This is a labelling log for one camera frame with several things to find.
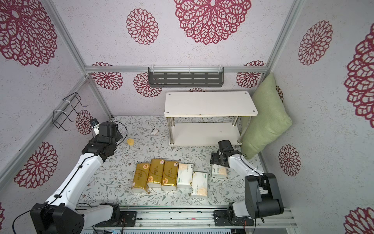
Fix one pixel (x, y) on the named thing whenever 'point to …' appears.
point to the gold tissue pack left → (140, 179)
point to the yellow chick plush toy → (130, 142)
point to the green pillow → (271, 122)
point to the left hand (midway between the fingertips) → (106, 136)
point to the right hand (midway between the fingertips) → (218, 158)
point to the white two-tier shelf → (203, 119)
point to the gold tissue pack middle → (156, 173)
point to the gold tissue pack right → (170, 175)
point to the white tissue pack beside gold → (185, 175)
